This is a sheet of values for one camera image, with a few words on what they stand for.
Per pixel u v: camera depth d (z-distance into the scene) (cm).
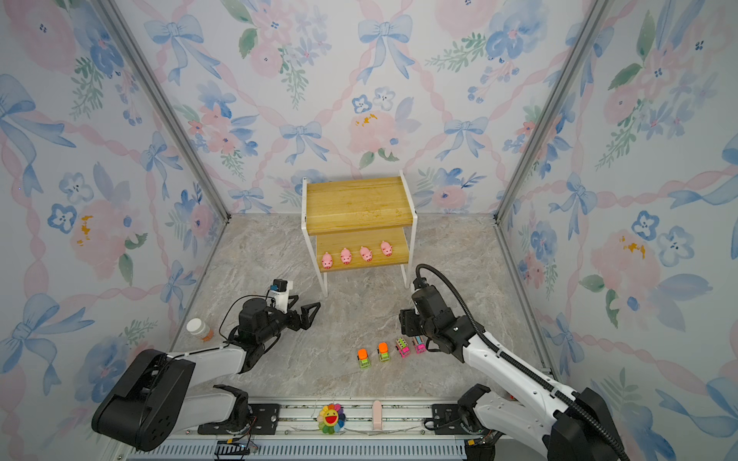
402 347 84
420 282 72
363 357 82
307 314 79
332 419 73
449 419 73
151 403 42
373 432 72
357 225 74
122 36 72
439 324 61
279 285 76
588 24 71
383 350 84
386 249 88
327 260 84
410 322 73
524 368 47
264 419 74
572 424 40
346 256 85
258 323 69
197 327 82
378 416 73
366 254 86
